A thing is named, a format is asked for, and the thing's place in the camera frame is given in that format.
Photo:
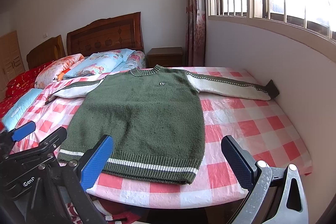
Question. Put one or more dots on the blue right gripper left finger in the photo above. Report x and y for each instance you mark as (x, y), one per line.
(93, 161)

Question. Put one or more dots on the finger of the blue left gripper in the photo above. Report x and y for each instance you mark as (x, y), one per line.
(53, 141)
(23, 131)

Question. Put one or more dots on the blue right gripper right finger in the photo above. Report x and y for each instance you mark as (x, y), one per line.
(241, 162)

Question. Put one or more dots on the green and white knit sweater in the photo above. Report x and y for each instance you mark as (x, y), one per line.
(154, 117)

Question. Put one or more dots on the light blue folded cloth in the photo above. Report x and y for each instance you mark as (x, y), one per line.
(14, 114)

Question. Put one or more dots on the pink checkered bed sheet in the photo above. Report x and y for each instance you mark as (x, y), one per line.
(262, 128)

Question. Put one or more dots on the red floral blanket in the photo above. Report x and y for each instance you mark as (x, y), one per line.
(18, 86)

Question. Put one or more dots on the light wooden cabinet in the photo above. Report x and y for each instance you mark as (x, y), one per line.
(11, 59)

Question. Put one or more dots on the pink floral pillow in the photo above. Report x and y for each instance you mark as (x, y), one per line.
(56, 71)

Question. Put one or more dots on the light blue floral pillow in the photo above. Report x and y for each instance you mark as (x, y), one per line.
(98, 63)

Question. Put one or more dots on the blue floral bed cover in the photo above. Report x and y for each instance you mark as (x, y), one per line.
(135, 60)

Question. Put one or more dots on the wooden nightstand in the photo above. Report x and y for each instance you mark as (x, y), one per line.
(166, 57)

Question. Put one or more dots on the dark wooden headboard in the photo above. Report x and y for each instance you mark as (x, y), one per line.
(106, 35)

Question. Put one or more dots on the floral pink curtain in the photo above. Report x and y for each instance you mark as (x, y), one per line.
(195, 33)

